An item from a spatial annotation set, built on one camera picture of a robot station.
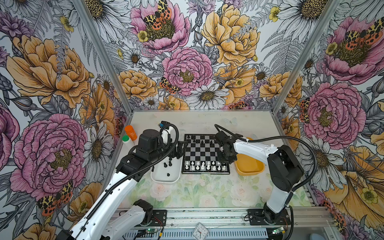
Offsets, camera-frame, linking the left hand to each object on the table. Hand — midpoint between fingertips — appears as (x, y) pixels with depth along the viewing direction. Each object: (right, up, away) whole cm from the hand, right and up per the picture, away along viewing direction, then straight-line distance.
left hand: (178, 146), depth 71 cm
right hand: (+25, -13, +18) cm, 34 cm away
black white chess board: (+11, -9, +25) cm, 29 cm away
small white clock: (+10, -38, -2) cm, 40 cm away
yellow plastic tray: (+39, -15, +23) cm, 48 cm away
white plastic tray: (-8, -17, +19) cm, 26 cm away
